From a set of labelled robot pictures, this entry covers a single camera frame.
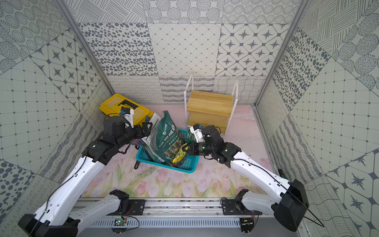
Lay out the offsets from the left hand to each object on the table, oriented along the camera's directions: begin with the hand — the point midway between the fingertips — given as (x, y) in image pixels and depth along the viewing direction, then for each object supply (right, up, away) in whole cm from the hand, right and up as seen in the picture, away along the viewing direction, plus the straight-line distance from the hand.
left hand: (143, 122), depth 72 cm
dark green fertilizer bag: (+11, -9, +2) cm, 14 cm away
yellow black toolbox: (-29, +10, +24) cm, 39 cm away
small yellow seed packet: (+19, -15, -2) cm, 24 cm away
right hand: (+20, -14, 0) cm, 25 cm away
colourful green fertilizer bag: (+24, -9, +10) cm, 27 cm away
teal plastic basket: (+22, -27, +17) cm, 39 cm away
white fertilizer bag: (+2, -10, +3) cm, 11 cm away
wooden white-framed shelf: (+32, +8, +19) cm, 38 cm away
